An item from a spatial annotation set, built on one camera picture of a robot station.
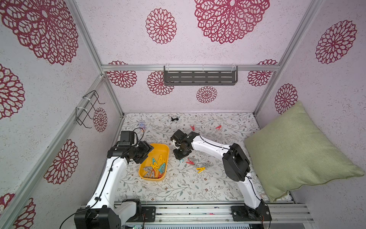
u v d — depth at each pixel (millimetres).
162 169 876
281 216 734
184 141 687
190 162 922
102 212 385
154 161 920
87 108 791
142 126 1070
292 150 690
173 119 1165
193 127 1123
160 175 861
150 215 730
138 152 660
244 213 733
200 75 922
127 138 603
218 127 1123
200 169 895
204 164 912
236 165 535
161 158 924
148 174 864
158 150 1007
